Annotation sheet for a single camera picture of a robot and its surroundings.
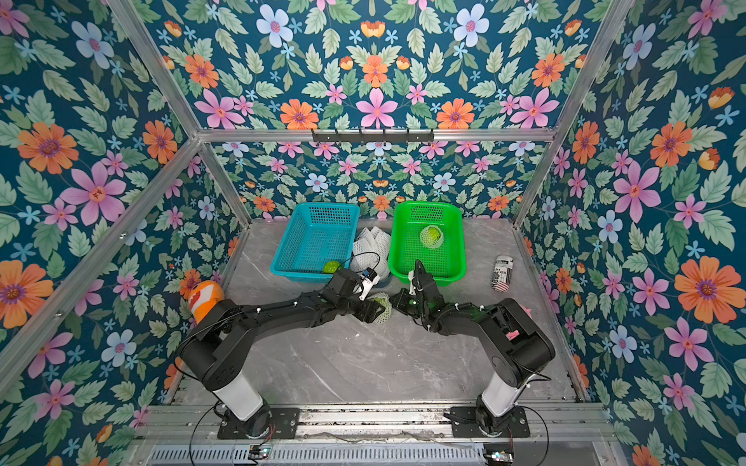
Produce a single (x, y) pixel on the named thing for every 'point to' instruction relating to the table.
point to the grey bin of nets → (384, 283)
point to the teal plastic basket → (316, 234)
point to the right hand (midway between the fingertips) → (394, 294)
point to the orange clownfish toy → (203, 297)
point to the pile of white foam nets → (371, 249)
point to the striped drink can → (502, 273)
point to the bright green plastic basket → (447, 263)
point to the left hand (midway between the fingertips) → (381, 302)
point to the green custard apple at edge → (331, 266)
